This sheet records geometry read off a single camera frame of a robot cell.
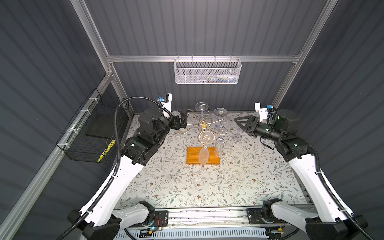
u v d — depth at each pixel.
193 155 0.94
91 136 0.72
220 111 0.74
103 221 0.38
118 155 0.41
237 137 1.05
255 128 0.56
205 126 0.72
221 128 0.67
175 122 0.55
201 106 0.77
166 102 0.50
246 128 0.58
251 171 0.89
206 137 0.65
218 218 0.75
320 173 0.42
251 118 0.58
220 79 0.91
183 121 0.56
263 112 0.60
